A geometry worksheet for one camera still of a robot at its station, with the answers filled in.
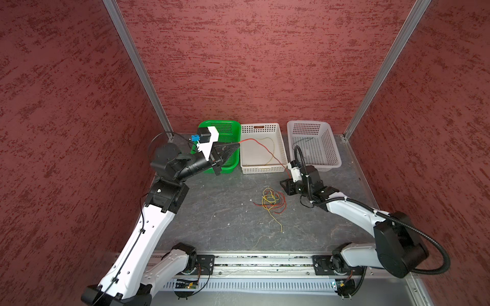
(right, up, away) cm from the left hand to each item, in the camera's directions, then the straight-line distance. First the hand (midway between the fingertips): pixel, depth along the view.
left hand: (236, 148), depth 56 cm
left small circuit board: (-21, -53, +16) cm, 59 cm away
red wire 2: (+18, -27, +33) cm, 46 cm away
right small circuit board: (+40, -53, +14) cm, 68 cm away
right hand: (+19, -17, +32) cm, 41 cm away
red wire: (+11, -2, +11) cm, 16 cm away
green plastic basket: (-11, +12, +70) cm, 71 cm away
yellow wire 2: (+13, -24, +31) cm, 41 cm away
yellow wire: (+18, +1, +57) cm, 60 cm away
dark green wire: (+36, +7, +61) cm, 71 cm away
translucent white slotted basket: (+46, +5, +61) cm, 77 cm away
